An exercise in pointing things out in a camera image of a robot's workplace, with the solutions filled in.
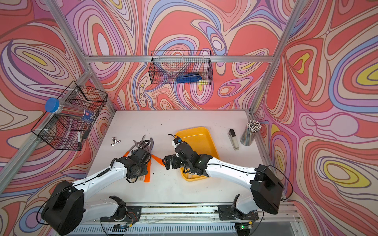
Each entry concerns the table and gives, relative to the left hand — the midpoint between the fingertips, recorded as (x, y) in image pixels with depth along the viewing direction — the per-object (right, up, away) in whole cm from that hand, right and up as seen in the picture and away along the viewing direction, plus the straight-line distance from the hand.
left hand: (144, 171), depth 86 cm
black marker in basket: (-28, +19, -15) cm, 37 cm away
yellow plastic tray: (+35, +18, +15) cm, 42 cm away
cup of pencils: (+65, +26, 0) cm, 70 cm away
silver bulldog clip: (-26, +18, +15) cm, 35 cm away
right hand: (+17, +7, -9) cm, 20 cm away
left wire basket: (-36, +25, -11) cm, 45 cm away
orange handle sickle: (+2, -4, -2) cm, 5 cm away
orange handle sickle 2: (+8, +5, +6) cm, 11 cm away
